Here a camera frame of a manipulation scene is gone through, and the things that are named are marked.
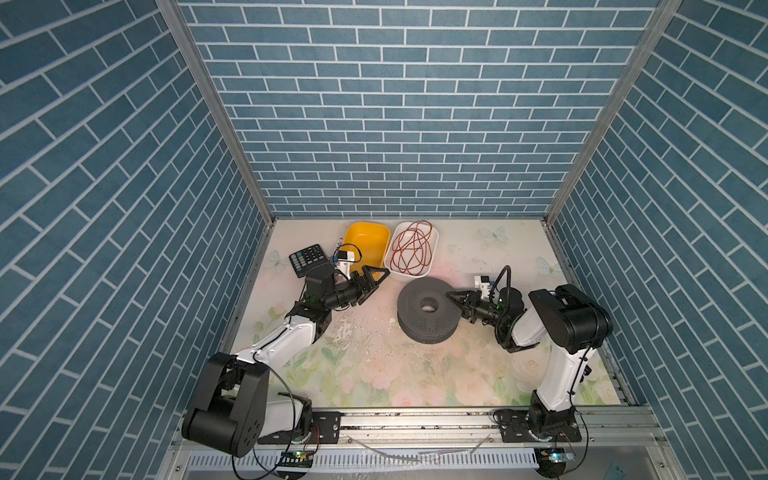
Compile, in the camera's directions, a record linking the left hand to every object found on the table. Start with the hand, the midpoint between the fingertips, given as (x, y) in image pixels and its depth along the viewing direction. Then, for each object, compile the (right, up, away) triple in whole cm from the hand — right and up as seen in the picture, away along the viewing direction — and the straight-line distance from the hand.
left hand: (384, 280), depth 80 cm
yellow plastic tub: (-6, +11, +33) cm, 36 cm away
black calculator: (-29, +4, +25) cm, 39 cm away
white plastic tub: (+17, +12, +27) cm, 34 cm away
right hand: (+18, -6, +10) cm, 22 cm away
